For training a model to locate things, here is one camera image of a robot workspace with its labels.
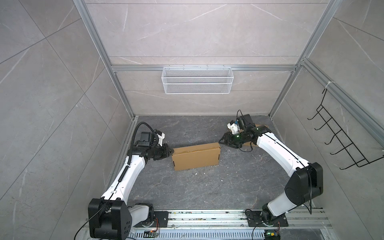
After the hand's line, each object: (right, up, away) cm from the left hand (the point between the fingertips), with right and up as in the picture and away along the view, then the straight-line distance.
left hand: (172, 148), depth 81 cm
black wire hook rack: (+80, +2, -18) cm, 82 cm away
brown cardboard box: (+13, -4, -2) cm, 14 cm away
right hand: (+28, +4, +2) cm, 28 cm away
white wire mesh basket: (+13, +44, +19) cm, 50 cm away
